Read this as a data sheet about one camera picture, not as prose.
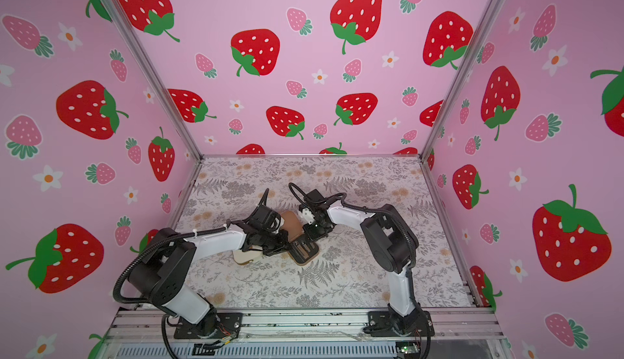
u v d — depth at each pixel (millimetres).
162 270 452
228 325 748
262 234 718
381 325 732
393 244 512
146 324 749
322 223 803
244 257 864
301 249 891
